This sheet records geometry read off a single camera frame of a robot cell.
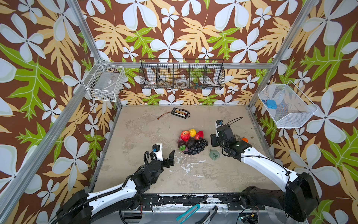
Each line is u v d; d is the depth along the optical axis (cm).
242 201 67
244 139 98
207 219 69
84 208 42
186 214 71
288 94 82
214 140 75
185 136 93
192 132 96
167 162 70
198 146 90
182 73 98
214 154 93
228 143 62
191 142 91
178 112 114
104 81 86
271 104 85
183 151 91
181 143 91
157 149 66
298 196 40
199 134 96
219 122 73
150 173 58
